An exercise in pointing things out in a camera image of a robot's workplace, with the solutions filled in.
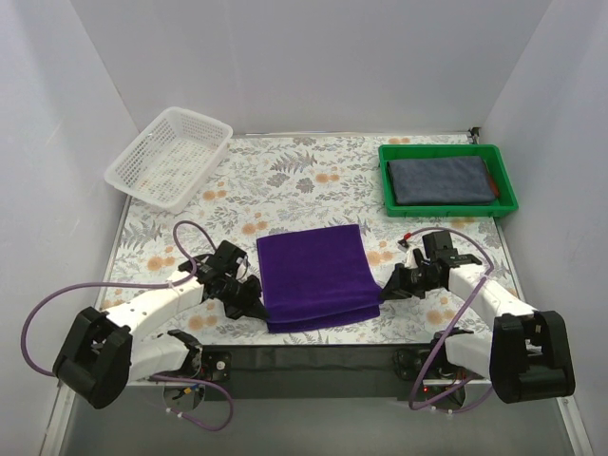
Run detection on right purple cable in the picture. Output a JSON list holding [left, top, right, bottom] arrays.
[[408, 227, 496, 412]]

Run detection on white plastic basket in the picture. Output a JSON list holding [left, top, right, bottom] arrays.
[[104, 106, 233, 214]]

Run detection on purple cloth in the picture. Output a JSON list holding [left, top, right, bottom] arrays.
[[256, 224, 382, 333]]

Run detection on grey cloth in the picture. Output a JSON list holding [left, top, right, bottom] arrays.
[[388, 156, 497, 205]]

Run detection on aluminium frame rail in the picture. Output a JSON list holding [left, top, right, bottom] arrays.
[[39, 383, 75, 456]]

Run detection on green plastic tray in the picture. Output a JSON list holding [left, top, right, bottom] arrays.
[[378, 144, 519, 218]]

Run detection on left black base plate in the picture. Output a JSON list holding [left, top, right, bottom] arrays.
[[147, 349, 233, 383]]

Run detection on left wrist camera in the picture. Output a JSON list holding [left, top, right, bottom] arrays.
[[205, 240, 248, 277]]

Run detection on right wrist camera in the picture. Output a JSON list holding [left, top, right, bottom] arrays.
[[397, 230, 458, 268]]

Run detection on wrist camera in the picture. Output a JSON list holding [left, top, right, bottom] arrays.
[[205, 240, 248, 277], [397, 230, 458, 268]]

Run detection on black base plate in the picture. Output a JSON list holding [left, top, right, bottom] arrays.
[[392, 344, 482, 381], [147, 349, 233, 383]]

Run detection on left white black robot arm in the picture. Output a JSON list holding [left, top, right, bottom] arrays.
[[52, 271, 267, 409]]

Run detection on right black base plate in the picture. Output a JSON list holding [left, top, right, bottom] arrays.
[[392, 344, 482, 381]]

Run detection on brown towel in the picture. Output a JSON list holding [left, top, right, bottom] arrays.
[[486, 173, 500, 199]]

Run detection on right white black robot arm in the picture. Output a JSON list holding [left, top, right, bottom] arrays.
[[380, 261, 576, 404]]

